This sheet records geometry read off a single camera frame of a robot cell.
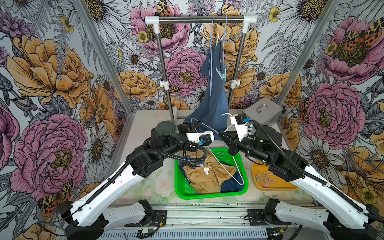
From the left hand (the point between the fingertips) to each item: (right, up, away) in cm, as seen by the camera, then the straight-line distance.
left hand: (200, 129), depth 61 cm
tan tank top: (+4, -26, +16) cm, 31 cm away
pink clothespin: (+36, -32, +22) cm, 53 cm away
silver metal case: (+45, +10, +41) cm, 61 cm away
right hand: (+8, -3, +1) cm, 9 cm away
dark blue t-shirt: (+16, -29, +18) cm, 38 cm away
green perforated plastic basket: (-8, -34, +22) cm, 42 cm away
